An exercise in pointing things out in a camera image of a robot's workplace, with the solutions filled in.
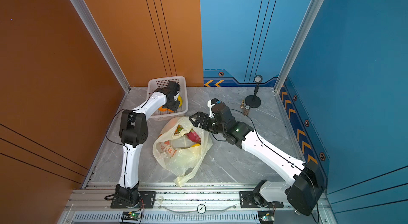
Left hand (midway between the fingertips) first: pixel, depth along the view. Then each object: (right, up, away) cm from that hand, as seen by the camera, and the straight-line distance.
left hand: (173, 103), depth 104 cm
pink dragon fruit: (+15, -18, -18) cm, 30 cm away
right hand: (+17, -8, -32) cm, 37 cm away
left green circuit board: (-9, -50, -34) cm, 61 cm away
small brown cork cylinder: (+48, -4, -4) cm, 48 cm away
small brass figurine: (+46, -2, +3) cm, 46 cm away
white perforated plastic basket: (-14, +15, +9) cm, 22 cm away
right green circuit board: (+49, -51, -33) cm, 78 cm away
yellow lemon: (+16, -23, -18) cm, 33 cm away
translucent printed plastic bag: (+9, -23, -23) cm, 34 cm away
